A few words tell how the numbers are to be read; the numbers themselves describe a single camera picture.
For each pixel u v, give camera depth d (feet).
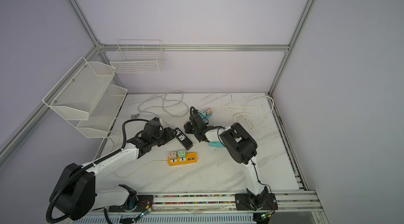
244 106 3.69
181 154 2.71
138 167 2.75
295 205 2.41
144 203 2.41
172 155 2.68
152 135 2.21
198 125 2.57
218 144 2.97
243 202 2.41
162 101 3.82
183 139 3.04
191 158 2.79
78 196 1.32
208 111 3.33
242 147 1.81
